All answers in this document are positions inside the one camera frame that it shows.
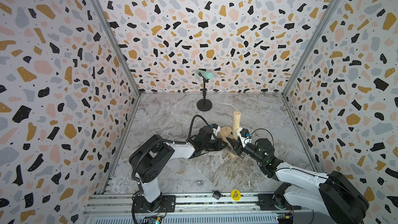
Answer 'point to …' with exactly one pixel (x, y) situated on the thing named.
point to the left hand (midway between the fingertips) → (231, 145)
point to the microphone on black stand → (204, 104)
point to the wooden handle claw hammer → (237, 124)
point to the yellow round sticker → (235, 195)
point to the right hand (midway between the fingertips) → (232, 136)
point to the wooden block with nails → (227, 131)
